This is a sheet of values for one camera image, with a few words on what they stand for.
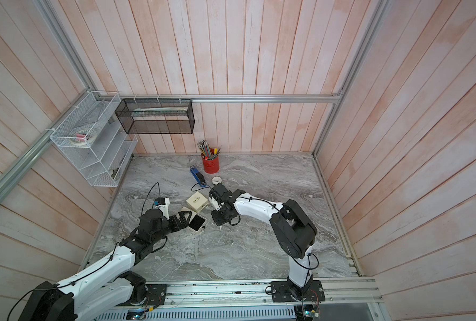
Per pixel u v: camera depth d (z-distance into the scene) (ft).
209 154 3.49
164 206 2.50
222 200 2.31
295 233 1.59
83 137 2.25
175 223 2.45
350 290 2.52
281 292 2.38
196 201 3.13
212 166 3.51
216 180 3.49
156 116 3.47
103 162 2.57
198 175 3.41
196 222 2.96
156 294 2.39
